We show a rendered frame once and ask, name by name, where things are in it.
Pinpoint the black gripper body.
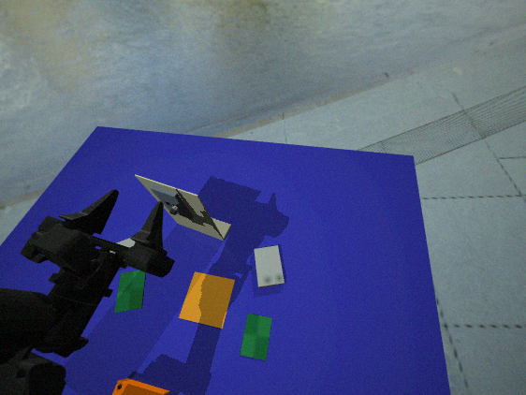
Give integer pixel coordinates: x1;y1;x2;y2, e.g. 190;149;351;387
38;216;175;304

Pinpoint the orange square mat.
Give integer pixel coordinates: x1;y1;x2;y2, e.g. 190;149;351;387
179;272;235;329

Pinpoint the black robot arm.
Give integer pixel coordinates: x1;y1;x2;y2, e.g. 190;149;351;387
0;224;115;395

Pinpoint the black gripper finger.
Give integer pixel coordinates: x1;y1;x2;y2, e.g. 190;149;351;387
59;189;119;235
130;201;168;255

